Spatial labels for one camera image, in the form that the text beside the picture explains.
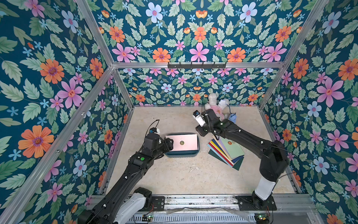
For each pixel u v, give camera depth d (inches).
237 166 34.1
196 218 27.6
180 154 34.4
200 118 29.8
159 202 29.0
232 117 39.9
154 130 27.6
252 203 26.6
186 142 36.6
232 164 34.1
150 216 28.0
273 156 20.0
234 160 34.8
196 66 36.8
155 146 24.3
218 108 42.4
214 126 25.5
